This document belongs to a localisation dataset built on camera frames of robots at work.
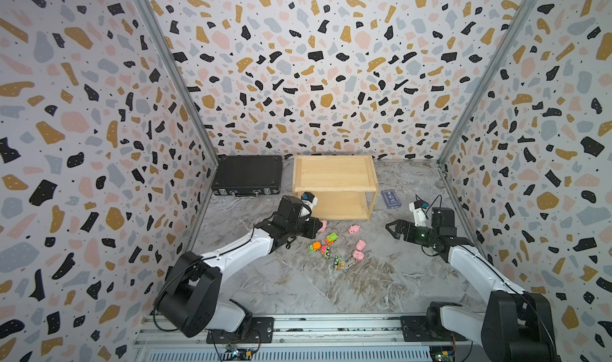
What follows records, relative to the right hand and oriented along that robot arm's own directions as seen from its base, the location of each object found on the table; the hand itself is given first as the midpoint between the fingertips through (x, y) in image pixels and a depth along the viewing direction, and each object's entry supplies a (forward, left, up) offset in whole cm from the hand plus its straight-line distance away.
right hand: (397, 227), depth 87 cm
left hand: (-1, +26, +4) cm, 27 cm away
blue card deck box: (+20, -3, -8) cm, 22 cm away
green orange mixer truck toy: (-5, +30, -7) cm, 32 cm away
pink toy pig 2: (+3, +15, -7) cm, 17 cm away
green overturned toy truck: (-11, +21, -6) cm, 25 cm away
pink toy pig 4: (-7, +14, -7) cm, 17 cm away
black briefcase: (+32, +66, -8) cm, 74 cm away
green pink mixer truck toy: (-6, +26, -8) cm, 28 cm away
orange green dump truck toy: (-1, +24, -7) cm, 25 cm away
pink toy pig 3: (-3, +13, -8) cm, 15 cm away
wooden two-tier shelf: (+10, +19, +12) cm, 25 cm away
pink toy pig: (0, +26, +2) cm, 27 cm away
